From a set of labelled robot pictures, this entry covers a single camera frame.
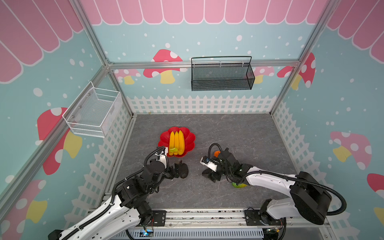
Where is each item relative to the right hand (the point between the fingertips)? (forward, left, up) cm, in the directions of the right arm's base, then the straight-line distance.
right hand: (205, 167), depth 84 cm
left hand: (-3, +17, +11) cm, 20 cm away
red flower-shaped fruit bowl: (+23, +10, -5) cm, 26 cm away
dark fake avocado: (0, +13, -4) cm, 13 cm away
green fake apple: (-9, -19, -6) cm, 22 cm away
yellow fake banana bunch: (+19, +18, -5) cm, 27 cm away
